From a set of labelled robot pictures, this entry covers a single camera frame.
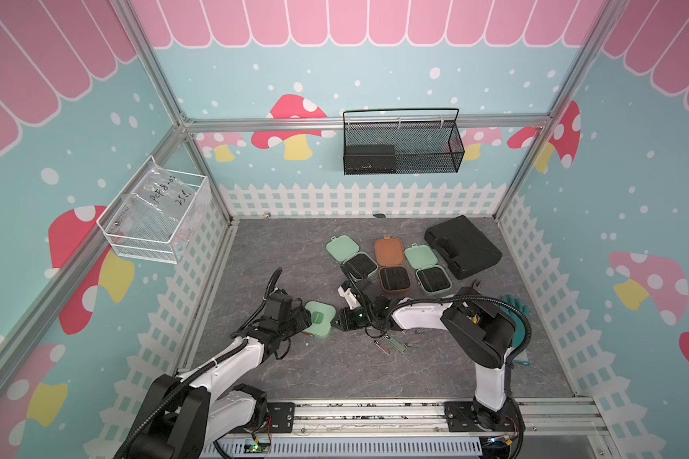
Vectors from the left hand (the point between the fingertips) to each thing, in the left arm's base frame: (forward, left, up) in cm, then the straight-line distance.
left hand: (304, 321), depth 89 cm
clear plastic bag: (+13, +32, +33) cm, 47 cm away
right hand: (0, -9, 0) cm, 9 cm away
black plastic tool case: (+29, -56, +3) cm, 63 cm away
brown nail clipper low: (-8, -26, -2) cm, 27 cm away
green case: (+2, -5, +1) cm, 6 cm away
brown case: (+27, -28, 0) cm, 39 cm away
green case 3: (+18, -43, -2) cm, 47 cm away
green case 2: (+29, -12, -1) cm, 31 cm away
